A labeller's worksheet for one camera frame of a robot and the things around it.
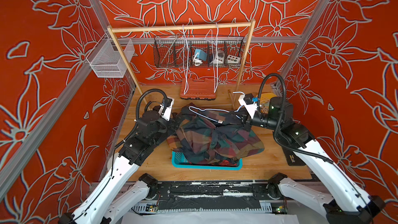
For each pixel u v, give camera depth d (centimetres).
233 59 94
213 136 68
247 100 52
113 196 43
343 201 39
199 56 84
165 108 54
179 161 81
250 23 62
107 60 88
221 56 91
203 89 112
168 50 90
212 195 73
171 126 61
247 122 54
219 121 71
